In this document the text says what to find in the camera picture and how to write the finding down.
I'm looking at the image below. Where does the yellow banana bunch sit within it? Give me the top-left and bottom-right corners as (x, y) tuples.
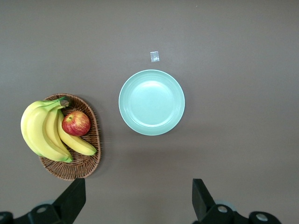
(20, 96), (98, 163)

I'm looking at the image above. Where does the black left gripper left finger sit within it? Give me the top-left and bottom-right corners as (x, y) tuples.
(0, 178), (86, 224)

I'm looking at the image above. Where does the red yellow apple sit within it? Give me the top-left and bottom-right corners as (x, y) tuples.
(61, 111), (91, 137)

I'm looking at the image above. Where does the brown wicker basket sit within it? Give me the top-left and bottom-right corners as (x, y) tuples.
(38, 93), (102, 182)

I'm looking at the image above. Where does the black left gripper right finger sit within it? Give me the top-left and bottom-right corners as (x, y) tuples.
(192, 178), (281, 224)

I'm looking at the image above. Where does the mint green round plate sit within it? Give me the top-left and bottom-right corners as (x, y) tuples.
(118, 69), (186, 136)

